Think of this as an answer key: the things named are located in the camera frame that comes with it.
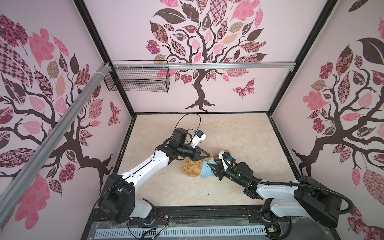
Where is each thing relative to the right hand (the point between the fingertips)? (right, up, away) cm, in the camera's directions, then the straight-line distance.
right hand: (211, 161), depth 79 cm
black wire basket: (-57, +57, +43) cm, 92 cm away
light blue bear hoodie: (-3, -4, -5) cm, 7 cm away
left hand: (-2, +3, -4) cm, 6 cm away
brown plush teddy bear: (-10, -1, -9) cm, 13 cm away
